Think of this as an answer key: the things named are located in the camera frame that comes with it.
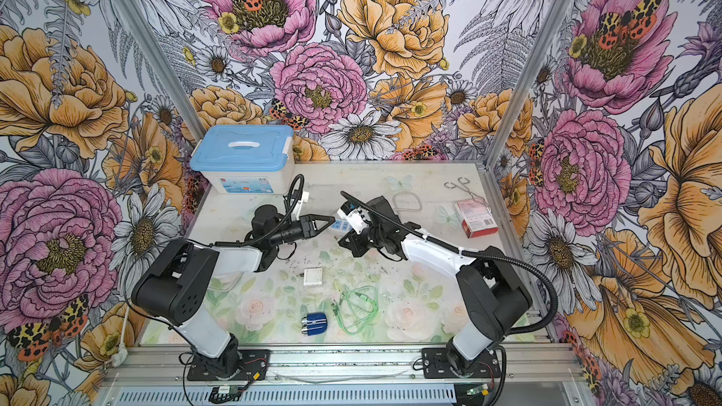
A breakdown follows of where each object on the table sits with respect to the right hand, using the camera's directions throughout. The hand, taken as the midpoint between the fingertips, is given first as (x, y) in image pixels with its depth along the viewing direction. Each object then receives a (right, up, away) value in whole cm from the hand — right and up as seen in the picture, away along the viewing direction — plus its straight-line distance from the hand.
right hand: (344, 247), depth 84 cm
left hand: (-3, +6, +1) cm, 7 cm away
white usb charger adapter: (-10, -10, +3) cm, 14 cm away
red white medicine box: (+45, +7, +15) cm, 48 cm away
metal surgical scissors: (+45, +20, +31) cm, 58 cm away
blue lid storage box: (-39, +28, +21) cm, 52 cm away
